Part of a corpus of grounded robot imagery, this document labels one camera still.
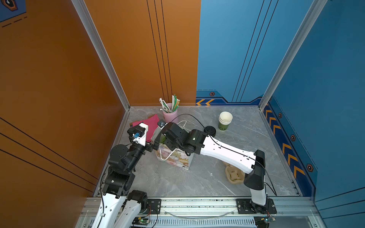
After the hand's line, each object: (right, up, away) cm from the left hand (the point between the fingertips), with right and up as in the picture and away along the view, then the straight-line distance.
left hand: (151, 125), depth 63 cm
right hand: (+6, -6, +10) cm, 13 cm away
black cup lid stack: (+33, -5, +36) cm, 49 cm away
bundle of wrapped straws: (+8, +13, +34) cm, 37 cm away
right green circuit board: (+56, -47, +7) cm, 73 cm away
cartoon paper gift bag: (+9, -18, +14) cm, 24 cm away
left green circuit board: (-8, -48, +8) cm, 50 cm away
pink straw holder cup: (+4, +4, +39) cm, 39 cm away
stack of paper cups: (+43, +3, +36) cm, 56 cm away
